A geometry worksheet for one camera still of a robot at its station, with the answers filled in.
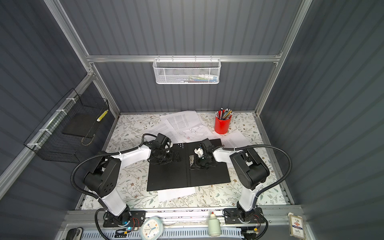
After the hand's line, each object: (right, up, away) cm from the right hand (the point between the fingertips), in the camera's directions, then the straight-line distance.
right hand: (193, 168), depth 91 cm
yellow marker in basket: (-51, +32, -9) cm, 61 cm away
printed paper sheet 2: (+28, +16, +12) cm, 35 cm away
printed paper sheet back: (-8, +31, +25) cm, 41 cm away
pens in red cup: (+21, +34, +11) cm, 42 cm away
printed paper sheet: (-21, +24, +21) cm, 38 cm away
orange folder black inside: (-9, -3, -2) cm, 10 cm away
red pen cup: (+20, +26, +15) cm, 36 cm away
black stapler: (-53, -23, -24) cm, 63 cm away
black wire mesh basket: (-62, +22, -19) cm, 68 cm away
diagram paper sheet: (+2, +20, +17) cm, 27 cm away
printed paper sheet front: (-14, -12, -10) cm, 21 cm away
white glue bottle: (+10, -18, -26) cm, 33 cm away
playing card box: (+49, -21, -21) cm, 57 cm away
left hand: (-12, +5, +1) cm, 13 cm away
